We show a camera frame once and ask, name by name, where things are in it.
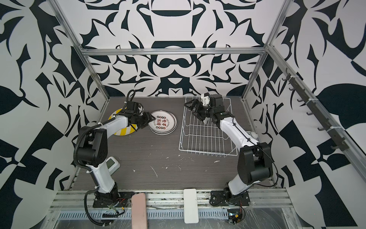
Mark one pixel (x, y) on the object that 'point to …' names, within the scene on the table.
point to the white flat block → (190, 211)
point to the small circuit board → (235, 215)
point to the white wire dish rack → (199, 137)
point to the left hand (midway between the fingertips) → (152, 117)
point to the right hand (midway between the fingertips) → (188, 106)
